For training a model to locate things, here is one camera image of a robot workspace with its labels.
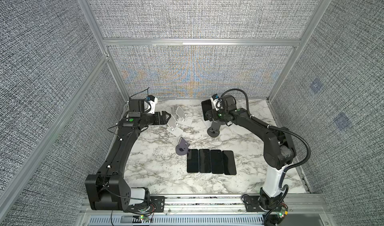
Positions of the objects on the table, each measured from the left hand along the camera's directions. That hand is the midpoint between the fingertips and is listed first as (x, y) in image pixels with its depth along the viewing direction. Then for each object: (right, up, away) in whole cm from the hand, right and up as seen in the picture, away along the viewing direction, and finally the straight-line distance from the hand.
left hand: (163, 115), depth 80 cm
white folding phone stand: (+3, -8, +16) cm, 18 cm away
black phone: (+25, +6, +16) cm, 30 cm away
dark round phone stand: (+29, -10, +14) cm, 34 cm away
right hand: (+28, +3, +15) cm, 32 cm away
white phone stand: (+9, -3, +20) cm, 22 cm away
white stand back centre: (+26, -5, +20) cm, 33 cm away
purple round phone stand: (+9, -20, +7) cm, 23 cm away
